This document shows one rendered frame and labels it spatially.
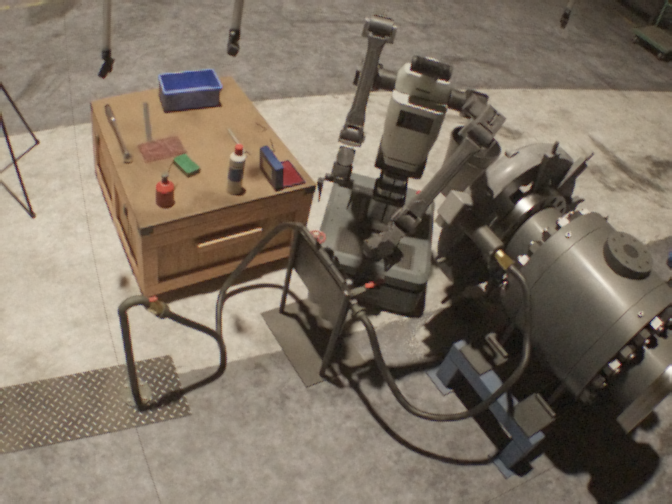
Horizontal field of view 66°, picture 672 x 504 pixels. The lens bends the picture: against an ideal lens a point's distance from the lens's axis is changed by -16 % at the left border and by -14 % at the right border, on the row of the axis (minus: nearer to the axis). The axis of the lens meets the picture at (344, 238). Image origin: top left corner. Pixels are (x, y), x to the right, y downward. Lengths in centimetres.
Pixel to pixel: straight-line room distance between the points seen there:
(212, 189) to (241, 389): 83
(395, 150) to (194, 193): 85
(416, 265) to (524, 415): 85
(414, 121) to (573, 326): 102
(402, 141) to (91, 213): 161
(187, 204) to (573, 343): 158
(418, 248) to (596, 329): 104
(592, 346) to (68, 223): 246
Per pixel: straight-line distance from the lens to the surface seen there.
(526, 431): 239
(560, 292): 220
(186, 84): 313
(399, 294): 273
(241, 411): 241
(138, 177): 258
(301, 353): 258
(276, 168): 248
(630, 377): 226
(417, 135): 247
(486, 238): 214
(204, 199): 248
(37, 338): 266
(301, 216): 272
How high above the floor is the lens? 212
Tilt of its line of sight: 43 degrees down
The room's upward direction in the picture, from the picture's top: 16 degrees clockwise
